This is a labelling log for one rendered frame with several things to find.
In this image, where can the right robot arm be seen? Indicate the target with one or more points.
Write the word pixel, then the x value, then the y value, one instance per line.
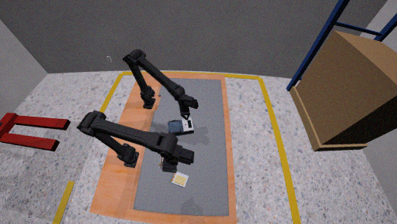
pixel 150 140

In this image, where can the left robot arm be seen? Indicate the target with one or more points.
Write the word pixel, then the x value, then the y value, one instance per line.
pixel 137 58

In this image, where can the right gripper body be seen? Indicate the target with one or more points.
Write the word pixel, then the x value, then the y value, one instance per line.
pixel 167 167

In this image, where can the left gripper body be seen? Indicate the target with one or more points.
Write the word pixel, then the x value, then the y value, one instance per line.
pixel 182 112

